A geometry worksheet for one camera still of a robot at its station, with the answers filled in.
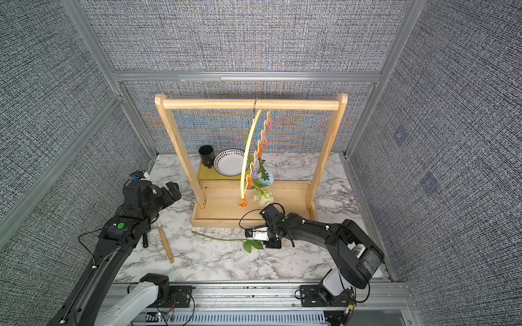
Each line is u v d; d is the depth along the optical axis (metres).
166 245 0.86
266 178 0.90
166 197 0.65
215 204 0.98
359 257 0.45
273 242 0.77
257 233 0.76
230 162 1.15
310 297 0.71
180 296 0.73
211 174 1.07
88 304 0.40
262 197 0.84
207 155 1.10
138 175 0.62
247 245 0.84
